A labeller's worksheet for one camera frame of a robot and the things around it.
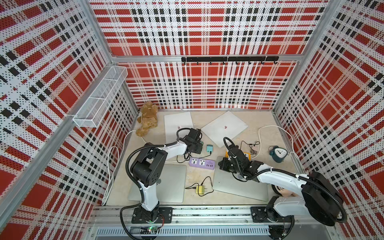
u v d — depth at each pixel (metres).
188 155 0.96
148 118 1.01
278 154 0.91
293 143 1.01
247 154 0.94
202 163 0.89
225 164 0.75
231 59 0.90
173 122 1.11
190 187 0.79
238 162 0.65
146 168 0.50
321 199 0.42
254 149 0.97
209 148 0.99
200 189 0.80
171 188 0.90
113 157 0.99
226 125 1.12
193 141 0.77
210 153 0.96
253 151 0.95
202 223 0.73
